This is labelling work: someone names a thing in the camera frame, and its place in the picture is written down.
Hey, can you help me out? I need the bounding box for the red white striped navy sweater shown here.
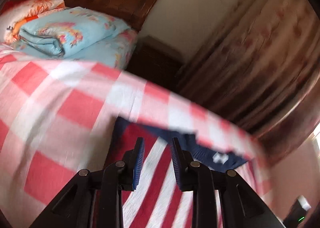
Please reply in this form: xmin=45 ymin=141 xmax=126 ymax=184
xmin=105 ymin=117 xmax=271 ymax=227

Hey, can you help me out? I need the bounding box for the dark wooden nightstand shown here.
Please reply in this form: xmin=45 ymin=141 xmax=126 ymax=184
xmin=126 ymin=36 xmax=184 ymax=91

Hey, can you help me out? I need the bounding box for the orange floral pillow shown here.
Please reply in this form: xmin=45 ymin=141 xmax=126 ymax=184
xmin=1 ymin=0 xmax=65 ymax=44

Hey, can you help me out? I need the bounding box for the red white checkered bed sheet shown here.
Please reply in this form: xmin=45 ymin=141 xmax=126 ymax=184
xmin=1 ymin=45 xmax=272 ymax=227

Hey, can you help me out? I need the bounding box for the light blue floral folded quilt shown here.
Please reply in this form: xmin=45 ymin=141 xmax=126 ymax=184
xmin=11 ymin=7 xmax=137 ymax=69

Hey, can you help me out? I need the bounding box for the pink brown patterned curtain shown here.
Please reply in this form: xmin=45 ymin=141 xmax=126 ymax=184
xmin=177 ymin=0 xmax=319 ymax=165

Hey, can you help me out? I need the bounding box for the black device with green light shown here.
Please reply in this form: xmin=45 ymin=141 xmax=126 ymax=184
xmin=283 ymin=195 xmax=311 ymax=228

